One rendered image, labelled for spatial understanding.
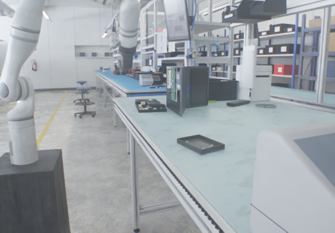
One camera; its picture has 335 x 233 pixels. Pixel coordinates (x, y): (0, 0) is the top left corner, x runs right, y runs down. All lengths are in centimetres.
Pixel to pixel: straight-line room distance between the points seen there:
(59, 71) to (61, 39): 147
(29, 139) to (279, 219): 90
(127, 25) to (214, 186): 67
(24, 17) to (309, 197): 89
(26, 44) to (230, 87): 109
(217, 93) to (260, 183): 119
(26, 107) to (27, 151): 16
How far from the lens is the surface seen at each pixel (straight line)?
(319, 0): 131
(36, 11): 96
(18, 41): 94
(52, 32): 1241
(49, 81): 1238
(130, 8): 90
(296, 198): 29
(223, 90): 150
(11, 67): 97
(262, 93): 156
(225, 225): 39
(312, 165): 28
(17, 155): 106
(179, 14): 245
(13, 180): 102
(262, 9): 134
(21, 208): 106
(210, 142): 71
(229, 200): 44
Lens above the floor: 122
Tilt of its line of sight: 10 degrees down
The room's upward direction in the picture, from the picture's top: straight up
